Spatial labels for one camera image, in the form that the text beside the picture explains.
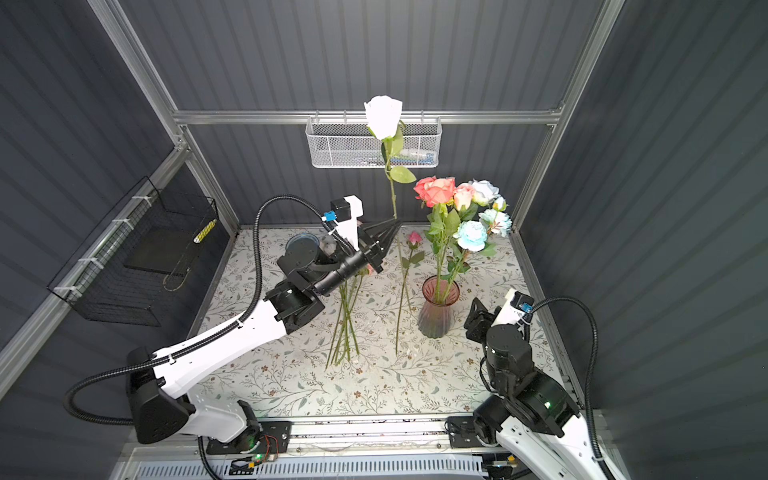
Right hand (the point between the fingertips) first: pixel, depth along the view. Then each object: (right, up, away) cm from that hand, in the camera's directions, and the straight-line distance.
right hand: (487, 307), depth 68 cm
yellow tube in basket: (-74, +19, +14) cm, 78 cm away
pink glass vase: (-9, +1, +11) cm, 15 cm away
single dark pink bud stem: (-16, +16, +7) cm, 24 cm away
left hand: (-21, +19, -11) cm, 30 cm away
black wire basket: (-86, +8, +4) cm, 86 cm away
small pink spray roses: (-36, -12, +23) cm, 45 cm away
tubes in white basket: (-17, +43, +28) cm, 54 cm away
